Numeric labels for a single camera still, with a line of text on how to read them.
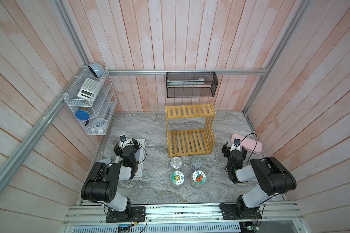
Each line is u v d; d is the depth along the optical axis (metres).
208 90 1.04
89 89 0.76
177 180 0.76
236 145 0.77
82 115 0.76
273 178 0.46
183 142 1.00
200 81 0.90
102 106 0.83
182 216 0.73
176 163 0.88
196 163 0.84
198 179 0.77
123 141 0.76
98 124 0.90
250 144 1.03
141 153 0.92
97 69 0.83
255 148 0.96
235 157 0.71
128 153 0.70
